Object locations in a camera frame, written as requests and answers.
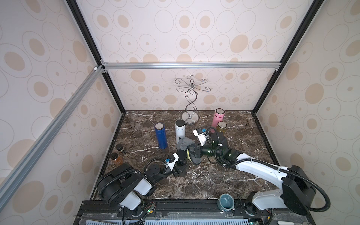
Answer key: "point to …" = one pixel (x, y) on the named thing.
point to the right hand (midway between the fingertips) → (190, 147)
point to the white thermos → (180, 126)
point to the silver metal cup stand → (191, 116)
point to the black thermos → (181, 169)
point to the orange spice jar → (118, 159)
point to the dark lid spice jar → (120, 148)
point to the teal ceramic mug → (226, 202)
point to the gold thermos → (221, 126)
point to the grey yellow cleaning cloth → (183, 144)
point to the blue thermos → (161, 134)
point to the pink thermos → (219, 113)
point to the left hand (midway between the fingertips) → (188, 160)
